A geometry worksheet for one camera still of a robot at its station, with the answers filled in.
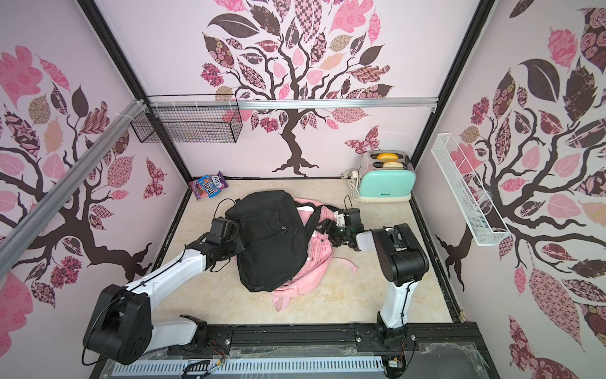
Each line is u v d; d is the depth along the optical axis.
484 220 0.65
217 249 0.64
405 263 0.51
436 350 0.72
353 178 1.16
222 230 0.68
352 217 0.79
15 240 0.50
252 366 0.70
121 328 0.42
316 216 0.98
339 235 0.85
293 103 0.95
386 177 1.00
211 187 1.14
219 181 1.18
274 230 0.90
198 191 1.14
